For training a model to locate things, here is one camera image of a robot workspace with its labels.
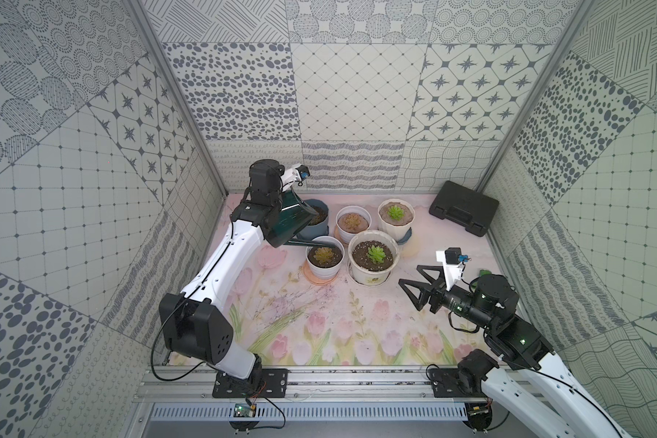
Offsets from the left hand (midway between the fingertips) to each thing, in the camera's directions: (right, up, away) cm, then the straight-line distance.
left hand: (256, 162), depth 76 cm
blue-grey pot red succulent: (+16, -19, +17) cm, 31 cm away
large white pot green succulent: (+35, -28, +12) cm, 46 cm away
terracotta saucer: (+16, -38, +17) cm, 44 cm away
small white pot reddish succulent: (+28, -17, +20) cm, 38 cm away
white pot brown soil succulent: (+45, -16, +22) cm, 52 cm away
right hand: (+41, -31, -8) cm, 52 cm away
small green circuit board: (-2, -67, -5) cm, 67 cm away
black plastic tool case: (+78, -12, +32) cm, 85 cm away
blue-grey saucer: (+50, -23, +28) cm, 62 cm away
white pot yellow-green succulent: (+19, -30, +12) cm, 38 cm away
